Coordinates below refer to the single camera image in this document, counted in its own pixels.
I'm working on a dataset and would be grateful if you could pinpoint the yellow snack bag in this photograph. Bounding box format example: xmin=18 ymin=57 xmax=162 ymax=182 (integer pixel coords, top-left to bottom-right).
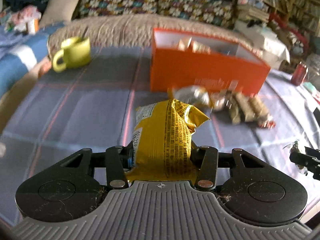
xmin=126 ymin=99 xmax=209 ymax=181

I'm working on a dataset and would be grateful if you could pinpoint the silver orange-edged snack packet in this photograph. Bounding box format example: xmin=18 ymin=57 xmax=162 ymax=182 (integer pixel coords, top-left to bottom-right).
xmin=168 ymin=86 xmax=212 ymax=107

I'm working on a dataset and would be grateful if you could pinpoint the blue plaid tablecloth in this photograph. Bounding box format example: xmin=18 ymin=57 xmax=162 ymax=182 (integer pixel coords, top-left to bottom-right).
xmin=1 ymin=48 xmax=319 ymax=227

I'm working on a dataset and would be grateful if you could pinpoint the round cake in clear wrapper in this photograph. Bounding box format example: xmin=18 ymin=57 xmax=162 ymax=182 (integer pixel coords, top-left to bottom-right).
xmin=210 ymin=92 xmax=230 ymax=112

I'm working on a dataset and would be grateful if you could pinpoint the beige wrapped snack bar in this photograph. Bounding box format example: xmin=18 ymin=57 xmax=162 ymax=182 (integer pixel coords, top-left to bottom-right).
xmin=226 ymin=92 xmax=256 ymax=125

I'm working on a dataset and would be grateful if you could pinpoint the red-ended wrapped snack bar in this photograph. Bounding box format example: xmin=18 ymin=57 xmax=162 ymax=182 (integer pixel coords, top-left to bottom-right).
xmin=248 ymin=96 xmax=276 ymax=129

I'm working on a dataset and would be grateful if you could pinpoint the red soda can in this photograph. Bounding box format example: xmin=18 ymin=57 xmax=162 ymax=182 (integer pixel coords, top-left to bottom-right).
xmin=291 ymin=62 xmax=308 ymax=86

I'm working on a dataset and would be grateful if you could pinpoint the orange cardboard box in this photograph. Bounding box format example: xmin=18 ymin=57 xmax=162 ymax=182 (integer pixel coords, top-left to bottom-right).
xmin=150 ymin=28 xmax=271 ymax=95

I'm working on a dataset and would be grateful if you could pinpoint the green ceramic mug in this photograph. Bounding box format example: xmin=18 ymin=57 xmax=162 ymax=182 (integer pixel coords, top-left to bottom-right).
xmin=52 ymin=37 xmax=91 ymax=73

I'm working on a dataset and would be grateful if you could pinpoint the sofa with quilted cover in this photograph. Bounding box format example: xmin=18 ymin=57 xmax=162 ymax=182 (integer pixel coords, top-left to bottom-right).
xmin=47 ymin=0 xmax=253 ymax=57

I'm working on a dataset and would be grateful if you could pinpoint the white box beside sofa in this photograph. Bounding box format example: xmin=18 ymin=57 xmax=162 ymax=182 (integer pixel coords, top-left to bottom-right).
xmin=234 ymin=20 xmax=291 ymax=69

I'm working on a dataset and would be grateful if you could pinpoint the blue striped blanket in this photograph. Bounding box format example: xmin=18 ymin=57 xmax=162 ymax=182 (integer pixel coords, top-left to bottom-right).
xmin=0 ymin=22 xmax=65 ymax=95

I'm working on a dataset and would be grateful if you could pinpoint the right floral cushion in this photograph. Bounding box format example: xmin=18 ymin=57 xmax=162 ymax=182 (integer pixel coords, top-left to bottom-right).
xmin=157 ymin=0 xmax=235 ymax=29

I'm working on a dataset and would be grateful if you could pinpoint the floral cushion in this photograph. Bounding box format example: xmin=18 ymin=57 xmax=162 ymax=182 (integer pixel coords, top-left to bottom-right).
xmin=157 ymin=0 xmax=235 ymax=29
xmin=79 ymin=0 xmax=157 ymax=18

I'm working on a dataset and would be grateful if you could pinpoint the stack of books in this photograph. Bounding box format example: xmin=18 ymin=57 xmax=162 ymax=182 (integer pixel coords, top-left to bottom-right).
xmin=236 ymin=4 xmax=269 ymax=23

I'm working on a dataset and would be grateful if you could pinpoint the left floral cushion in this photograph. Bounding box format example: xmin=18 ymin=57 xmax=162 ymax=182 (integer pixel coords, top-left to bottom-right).
xmin=79 ymin=0 xmax=157 ymax=18

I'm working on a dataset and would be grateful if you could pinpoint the orange white bottle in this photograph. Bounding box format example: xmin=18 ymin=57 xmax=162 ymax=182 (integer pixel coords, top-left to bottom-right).
xmin=26 ymin=18 xmax=39 ymax=35

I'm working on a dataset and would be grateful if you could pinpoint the beige pillow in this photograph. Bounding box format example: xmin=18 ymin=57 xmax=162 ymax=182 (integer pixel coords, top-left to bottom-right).
xmin=39 ymin=0 xmax=80 ymax=28

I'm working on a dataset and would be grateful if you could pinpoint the wooden bookshelf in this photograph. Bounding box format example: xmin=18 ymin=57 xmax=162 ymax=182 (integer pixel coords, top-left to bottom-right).
xmin=263 ymin=0 xmax=319 ymax=36

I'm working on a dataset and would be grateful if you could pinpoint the pink plastic bag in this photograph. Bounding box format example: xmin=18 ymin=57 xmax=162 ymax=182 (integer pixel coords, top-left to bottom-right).
xmin=5 ymin=5 xmax=42 ymax=33

